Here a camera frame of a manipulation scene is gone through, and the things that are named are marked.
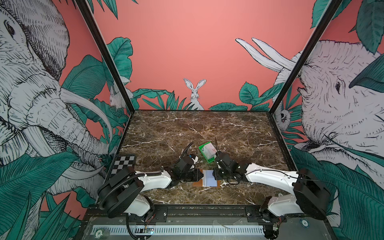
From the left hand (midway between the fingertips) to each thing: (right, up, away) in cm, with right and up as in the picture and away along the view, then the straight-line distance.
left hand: (205, 174), depth 83 cm
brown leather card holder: (+1, -4, +1) cm, 4 cm away
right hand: (+4, +1, 0) cm, 4 cm away
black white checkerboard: (-50, +6, +6) cm, 51 cm away
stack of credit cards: (+4, +11, +13) cm, 17 cm away
